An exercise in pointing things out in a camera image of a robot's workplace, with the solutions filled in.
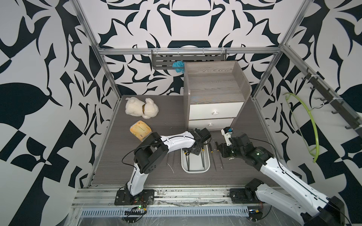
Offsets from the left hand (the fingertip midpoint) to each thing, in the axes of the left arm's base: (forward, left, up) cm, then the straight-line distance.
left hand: (193, 146), depth 91 cm
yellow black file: (-9, +6, +12) cm, 16 cm away
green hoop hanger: (-14, -53, +22) cm, 59 cm away
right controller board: (-36, -28, -3) cm, 46 cm away
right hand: (-5, -13, +11) cm, 18 cm away
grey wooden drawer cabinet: (+18, -12, +30) cm, 36 cm away
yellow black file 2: (-7, -6, -1) cm, 9 cm away
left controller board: (-33, +33, -4) cm, 46 cm away
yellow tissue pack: (+12, +35, +2) cm, 37 cm away
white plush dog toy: (+26, +38, +9) cm, 47 cm away
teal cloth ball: (+40, +7, +34) cm, 53 cm away
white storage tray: (-10, +2, -1) cm, 10 cm away
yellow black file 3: (-6, +12, -2) cm, 14 cm away
